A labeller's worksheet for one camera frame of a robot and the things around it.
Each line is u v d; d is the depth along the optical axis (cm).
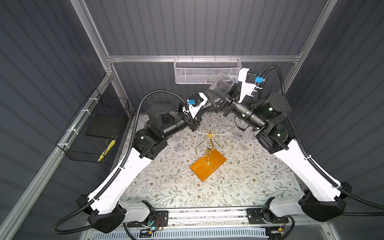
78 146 66
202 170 89
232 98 42
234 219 74
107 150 68
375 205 36
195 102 42
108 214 39
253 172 89
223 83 42
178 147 100
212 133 69
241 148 99
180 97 41
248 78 40
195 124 48
